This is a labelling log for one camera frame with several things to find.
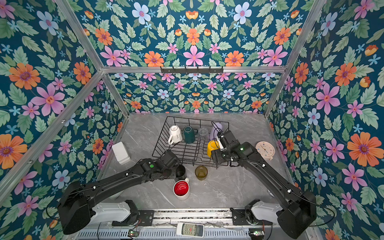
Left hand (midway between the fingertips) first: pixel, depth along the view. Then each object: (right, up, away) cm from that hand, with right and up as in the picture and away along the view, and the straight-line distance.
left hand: (177, 171), depth 79 cm
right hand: (+22, +10, -1) cm, 24 cm away
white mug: (-4, +18, +16) cm, 24 cm away
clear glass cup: (+14, +20, +17) cm, 30 cm away
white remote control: (+8, -24, -10) cm, 27 cm away
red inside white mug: (+2, -11, +3) cm, 11 cm away
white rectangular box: (-39, +8, +14) cm, 42 cm away
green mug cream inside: (+5, +20, +14) cm, 25 cm away
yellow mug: (+19, +13, +7) cm, 25 cm away
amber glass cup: (+13, -3, +8) cm, 15 cm away
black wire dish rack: (+8, +6, +16) cm, 19 cm away
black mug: (+1, -2, +5) cm, 5 cm away
